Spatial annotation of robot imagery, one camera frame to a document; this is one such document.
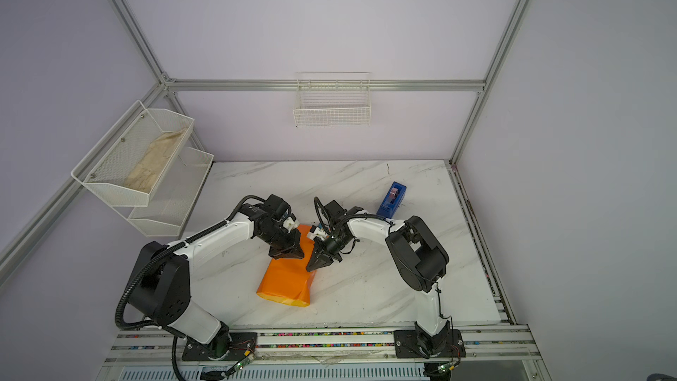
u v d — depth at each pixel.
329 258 0.77
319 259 0.77
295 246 0.74
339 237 0.75
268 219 0.71
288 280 0.80
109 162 0.69
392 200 1.01
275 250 0.77
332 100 0.96
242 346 0.73
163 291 0.44
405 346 0.74
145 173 0.76
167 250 0.46
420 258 0.51
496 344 0.76
